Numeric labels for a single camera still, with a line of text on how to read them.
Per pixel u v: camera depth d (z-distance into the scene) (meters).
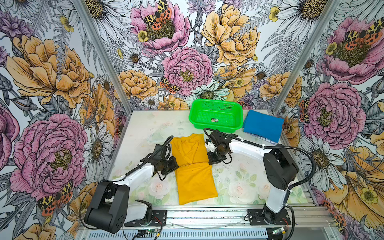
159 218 0.74
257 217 0.73
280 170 0.49
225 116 1.19
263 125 1.09
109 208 0.42
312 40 0.83
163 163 0.75
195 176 0.87
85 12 0.73
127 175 0.50
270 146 0.53
